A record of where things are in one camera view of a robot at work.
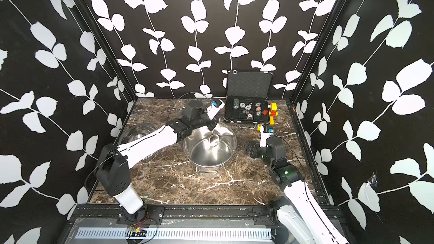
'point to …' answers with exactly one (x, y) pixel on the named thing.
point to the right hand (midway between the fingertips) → (250, 137)
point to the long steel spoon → (213, 139)
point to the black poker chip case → (248, 93)
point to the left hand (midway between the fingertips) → (223, 111)
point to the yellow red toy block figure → (273, 112)
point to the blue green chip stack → (236, 103)
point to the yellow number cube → (259, 126)
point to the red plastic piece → (265, 112)
